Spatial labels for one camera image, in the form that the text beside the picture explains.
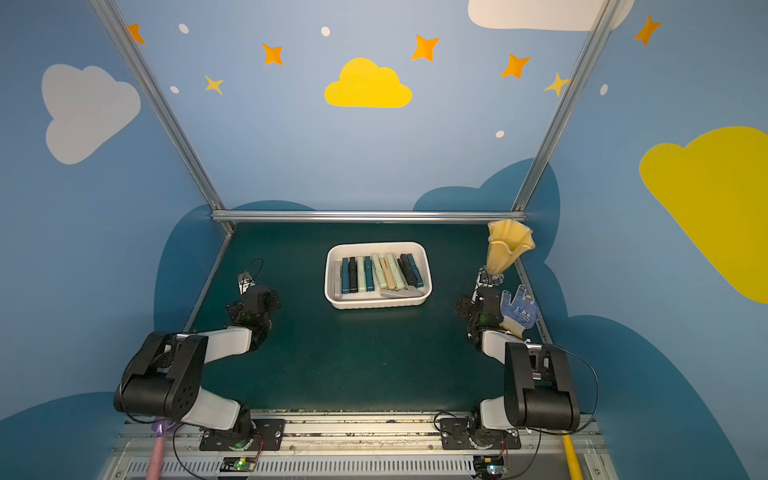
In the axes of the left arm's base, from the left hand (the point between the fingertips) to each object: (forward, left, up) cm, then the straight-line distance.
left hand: (260, 292), depth 93 cm
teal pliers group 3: (+9, -51, -3) cm, 52 cm away
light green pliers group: (+12, -37, -4) cm, 39 cm away
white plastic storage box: (+20, -52, -2) cm, 56 cm away
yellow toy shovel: (-44, -86, -5) cm, 97 cm away
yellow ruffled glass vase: (+11, -77, +15) cm, 79 cm away
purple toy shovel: (-37, +16, -5) cm, 41 cm away
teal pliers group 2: (+13, -33, -5) cm, 36 cm away
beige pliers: (+12, -41, -4) cm, 43 cm away
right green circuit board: (-43, -66, -7) cm, 80 cm away
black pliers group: (+10, -28, -4) cm, 30 cm away
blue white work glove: (-3, -84, -6) cm, 85 cm away
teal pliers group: (+8, -26, -4) cm, 28 cm away
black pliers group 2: (+13, -47, -4) cm, 49 cm away
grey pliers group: (+5, -48, -6) cm, 48 cm away
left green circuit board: (-44, -5, -7) cm, 45 cm away
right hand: (+2, -70, -1) cm, 70 cm away
